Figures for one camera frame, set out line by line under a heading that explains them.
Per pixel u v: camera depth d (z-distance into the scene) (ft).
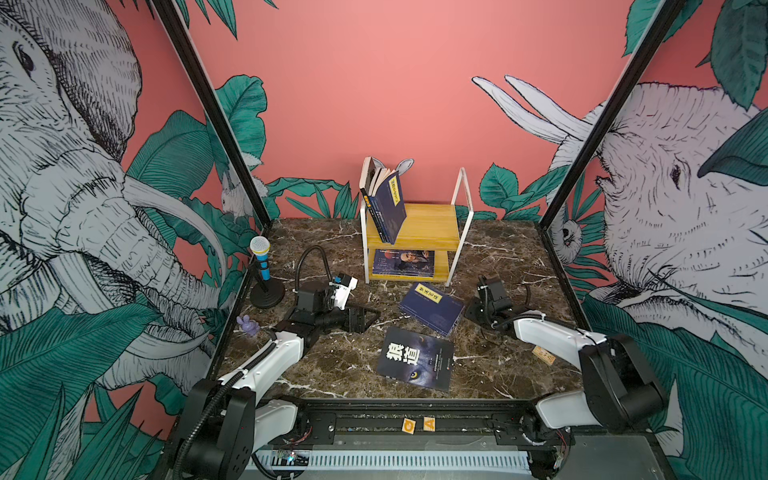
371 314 2.50
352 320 2.40
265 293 3.21
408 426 2.41
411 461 2.30
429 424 2.45
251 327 2.84
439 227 2.97
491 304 2.33
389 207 2.77
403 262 3.24
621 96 2.73
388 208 2.67
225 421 1.33
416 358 2.76
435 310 3.15
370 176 2.61
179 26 2.37
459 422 2.51
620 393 1.42
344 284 2.50
